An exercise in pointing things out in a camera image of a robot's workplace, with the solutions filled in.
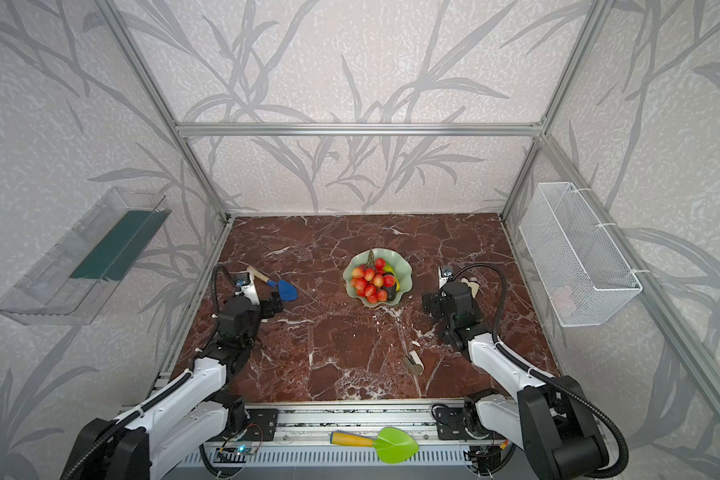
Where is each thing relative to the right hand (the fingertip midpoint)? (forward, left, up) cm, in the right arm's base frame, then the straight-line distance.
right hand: (444, 280), depth 90 cm
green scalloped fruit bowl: (+8, +13, -5) cm, 16 cm away
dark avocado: (-2, +16, -4) cm, 17 cm away
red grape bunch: (-1, +23, +1) cm, 23 cm away
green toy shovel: (-41, +16, -9) cm, 45 cm away
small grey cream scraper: (-22, +10, -8) cm, 26 cm away
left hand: (-2, +53, +5) cm, 53 cm away
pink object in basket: (-13, -26, +11) cm, 31 cm away
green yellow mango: (+6, +16, -5) cm, 18 cm away
